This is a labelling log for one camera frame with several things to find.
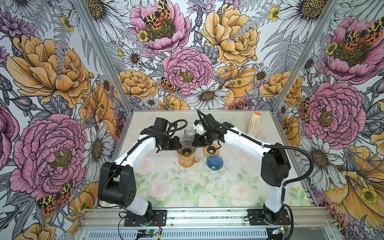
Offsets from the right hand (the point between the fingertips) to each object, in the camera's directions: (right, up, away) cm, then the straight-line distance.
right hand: (194, 149), depth 84 cm
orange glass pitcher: (-5, -9, +8) cm, 13 cm away
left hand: (-8, -1, +1) cm, 8 cm away
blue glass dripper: (+12, -9, +6) cm, 16 cm away
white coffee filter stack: (+40, +10, +20) cm, 46 cm away
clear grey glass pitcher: (-4, +3, +3) cm, 6 cm away
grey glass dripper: (-5, -3, +5) cm, 8 cm away
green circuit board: (-22, -37, -13) cm, 45 cm away
